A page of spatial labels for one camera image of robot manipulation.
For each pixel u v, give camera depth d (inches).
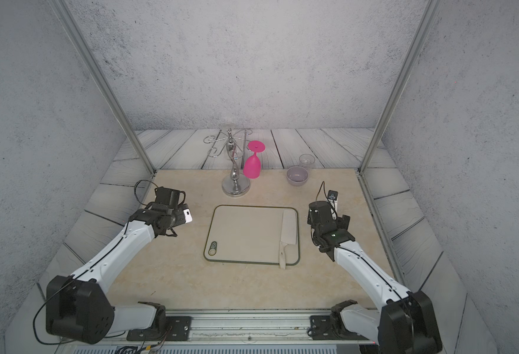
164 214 26.5
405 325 16.9
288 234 37.0
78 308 15.7
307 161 46.9
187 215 31.1
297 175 45.2
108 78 34.6
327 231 24.7
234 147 37.7
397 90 35.2
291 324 29.8
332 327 27.5
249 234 36.5
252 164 39.4
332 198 28.0
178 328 28.6
